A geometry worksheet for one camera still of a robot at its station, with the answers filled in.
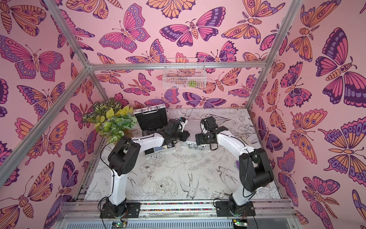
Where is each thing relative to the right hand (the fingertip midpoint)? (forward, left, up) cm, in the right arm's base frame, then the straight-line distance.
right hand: (203, 138), depth 92 cm
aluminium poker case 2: (-2, +7, -5) cm, 9 cm away
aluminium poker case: (+10, +35, +6) cm, 37 cm away
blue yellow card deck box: (-6, +28, -4) cm, 29 cm away
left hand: (+4, +8, -2) cm, 9 cm away
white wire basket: (+35, +11, +25) cm, 45 cm away
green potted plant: (-2, +51, +18) cm, 54 cm away
